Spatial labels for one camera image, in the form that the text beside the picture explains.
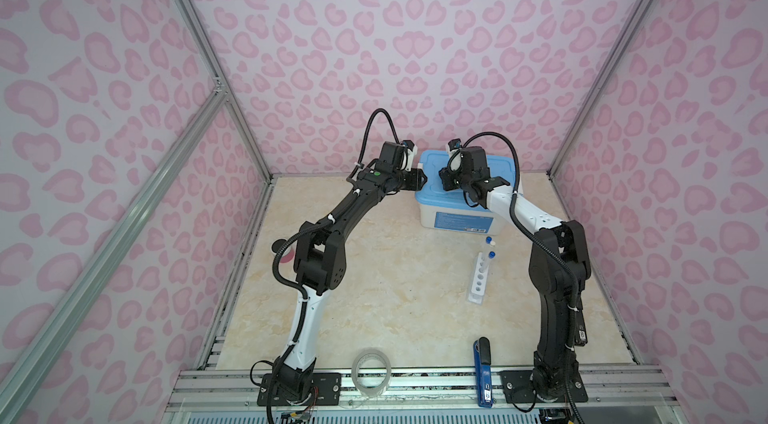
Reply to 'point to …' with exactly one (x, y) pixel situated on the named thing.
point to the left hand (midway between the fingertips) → (426, 172)
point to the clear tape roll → (362, 389)
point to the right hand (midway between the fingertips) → (447, 169)
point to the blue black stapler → (483, 364)
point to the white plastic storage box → (464, 220)
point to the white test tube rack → (480, 277)
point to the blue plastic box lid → (434, 194)
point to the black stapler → (580, 331)
